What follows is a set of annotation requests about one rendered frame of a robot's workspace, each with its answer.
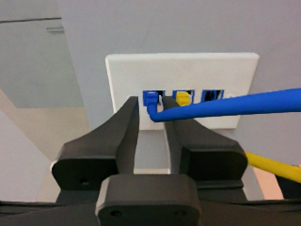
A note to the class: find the grey panel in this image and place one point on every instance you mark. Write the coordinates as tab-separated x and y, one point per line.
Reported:
270	28

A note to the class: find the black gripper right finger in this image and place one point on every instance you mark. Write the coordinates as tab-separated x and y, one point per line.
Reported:
216	163

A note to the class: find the white wall plate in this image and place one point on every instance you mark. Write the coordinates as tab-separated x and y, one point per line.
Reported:
229	73

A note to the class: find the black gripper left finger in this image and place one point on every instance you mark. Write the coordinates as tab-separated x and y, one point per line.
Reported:
81	165

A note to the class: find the dark blue cable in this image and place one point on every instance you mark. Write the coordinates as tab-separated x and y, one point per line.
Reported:
280	101

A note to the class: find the yellow cable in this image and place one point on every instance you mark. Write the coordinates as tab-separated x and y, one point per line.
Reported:
275	167

